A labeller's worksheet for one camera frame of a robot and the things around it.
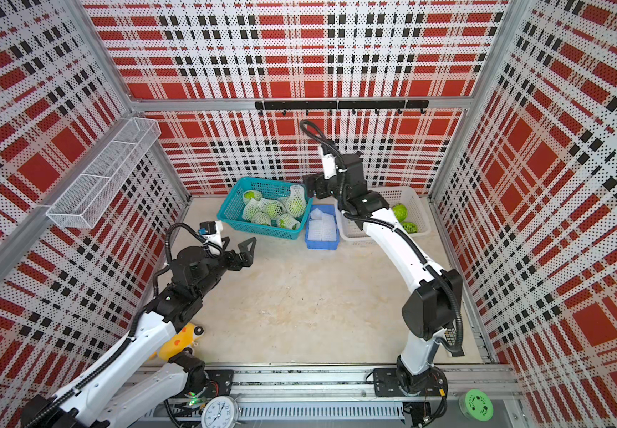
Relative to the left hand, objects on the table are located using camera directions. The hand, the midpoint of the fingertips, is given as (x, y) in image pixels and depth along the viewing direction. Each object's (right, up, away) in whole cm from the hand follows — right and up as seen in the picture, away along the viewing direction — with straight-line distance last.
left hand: (245, 238), depth 77 cm
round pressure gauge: (-3, -44, -10) cm, 45 cm away
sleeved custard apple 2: (+2, +10, +31) cm, 33 cm away
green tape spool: (+62, -42, -10) cm, 75 cm away
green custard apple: (+12, +11, +25) cm, 30 cm away
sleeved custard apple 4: (-2, +6, +28) cm, 28 cm away
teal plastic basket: (-16, +8, +31) cm, 36 cm away
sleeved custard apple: (-8, +16, +35) cm, 40 cm away
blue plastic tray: (+23, -4, +25) cm, 34 cm away
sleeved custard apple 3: (+9, +5, +26) cm, 28 cm away
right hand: (+22, +19, +2) cm, 30 cm away
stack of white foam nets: (+22, +3, +28) cm, 36 cm away
